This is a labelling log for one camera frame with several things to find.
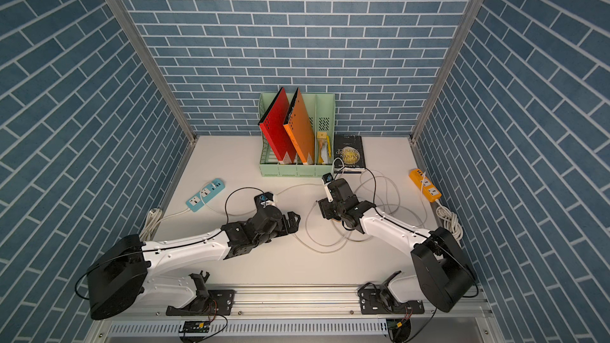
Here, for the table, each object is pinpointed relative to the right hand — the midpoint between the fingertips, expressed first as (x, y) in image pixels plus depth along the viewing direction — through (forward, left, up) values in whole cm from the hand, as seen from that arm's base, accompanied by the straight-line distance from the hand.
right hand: (329, 199), depth 89 cm
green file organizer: (+38, +7, +12) cm, 41 cm away
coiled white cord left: (-11, +68, -8) cm, 70 cm away
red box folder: (+18, +23, +20) cm, 35 cm away
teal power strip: (+2, +50, -5) cm, 50 cm away
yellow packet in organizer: (+30, +4, -4) cm, 31 cm away
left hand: (-10, +11, 0) cm, 15 cm away
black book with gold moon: (+32, -9, -5) cm, 33 cm away
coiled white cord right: (-2, -47, -6) cm, 47 cm away
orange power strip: (+11, -41, -5) cm, 43 cm away
